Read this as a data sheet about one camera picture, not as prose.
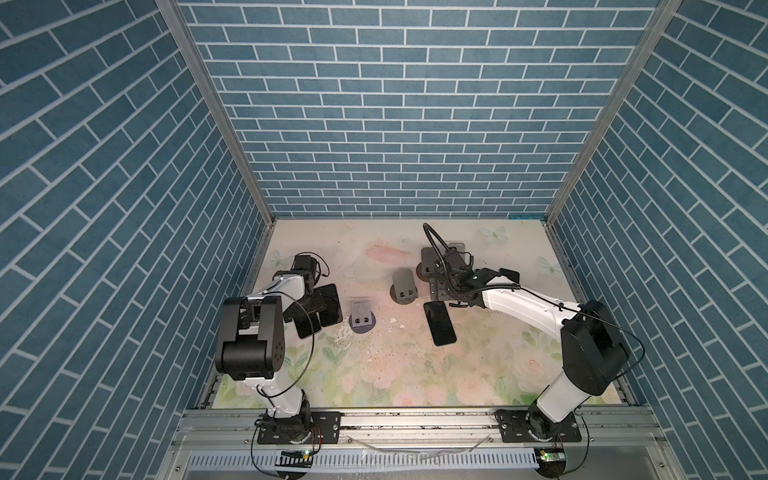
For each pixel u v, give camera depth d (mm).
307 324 973
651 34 737
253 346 461
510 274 1038
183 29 722
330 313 961
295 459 722
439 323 999
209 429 752
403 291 937
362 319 879
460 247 1019
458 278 682
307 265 802
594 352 457
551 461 735
